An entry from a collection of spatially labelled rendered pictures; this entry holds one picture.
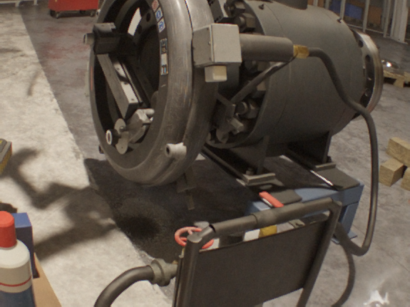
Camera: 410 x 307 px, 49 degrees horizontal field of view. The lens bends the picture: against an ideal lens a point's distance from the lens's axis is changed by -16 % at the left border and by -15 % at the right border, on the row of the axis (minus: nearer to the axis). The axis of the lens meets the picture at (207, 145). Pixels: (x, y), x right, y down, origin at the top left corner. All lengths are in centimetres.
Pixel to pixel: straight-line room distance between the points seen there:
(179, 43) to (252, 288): 66
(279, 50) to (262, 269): 62
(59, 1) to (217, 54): 572
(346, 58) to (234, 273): 110
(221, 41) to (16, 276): 86
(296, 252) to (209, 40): 55
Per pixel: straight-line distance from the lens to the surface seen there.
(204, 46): 127
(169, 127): 137
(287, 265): 109
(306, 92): 172
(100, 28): 170
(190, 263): 87
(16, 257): 58
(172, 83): 134
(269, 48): 136
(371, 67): 214
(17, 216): 78
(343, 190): 191
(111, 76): 167
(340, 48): 186
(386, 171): 274
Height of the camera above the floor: 100
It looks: 21 degrees down
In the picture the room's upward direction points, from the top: 9 degrees clockwise
